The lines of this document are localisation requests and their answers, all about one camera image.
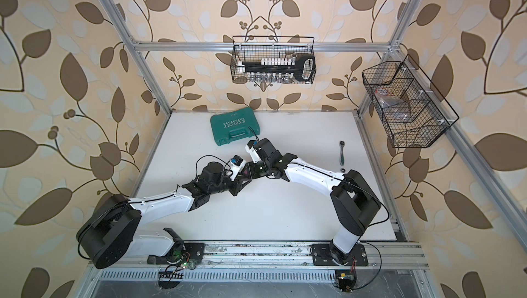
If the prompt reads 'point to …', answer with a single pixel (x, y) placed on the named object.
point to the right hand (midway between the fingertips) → (244, 172)
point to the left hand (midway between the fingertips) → (247, 175)
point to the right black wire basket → (414, 112)
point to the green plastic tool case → (230, 126)
